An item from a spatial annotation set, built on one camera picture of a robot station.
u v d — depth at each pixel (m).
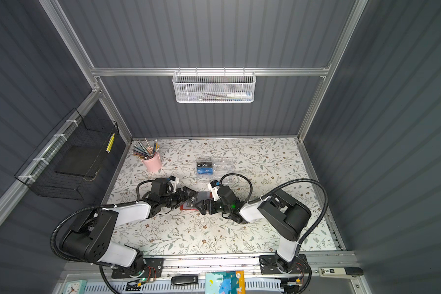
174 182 0.85
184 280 0.68
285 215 0.48
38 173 0.61
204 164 0.99
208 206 0.79
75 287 0.68
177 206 0.84
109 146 0.82
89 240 0.44
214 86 1.24
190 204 0.90
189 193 0.83
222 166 1.07
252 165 1.08
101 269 0.68
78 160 0.72
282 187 0.50
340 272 0.70
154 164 1.02
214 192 0.82
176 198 0.81
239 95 0.90
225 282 0.70
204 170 0.99
